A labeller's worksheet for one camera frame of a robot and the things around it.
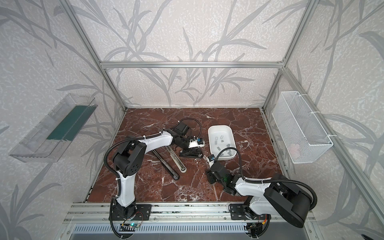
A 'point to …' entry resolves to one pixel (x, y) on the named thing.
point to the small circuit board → (134, 225)
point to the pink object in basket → (295, 150)
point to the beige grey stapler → (176, 160)
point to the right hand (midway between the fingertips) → (208, 165)
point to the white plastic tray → (214, 132)
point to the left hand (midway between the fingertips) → (199, 146)
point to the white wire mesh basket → (303, 136)
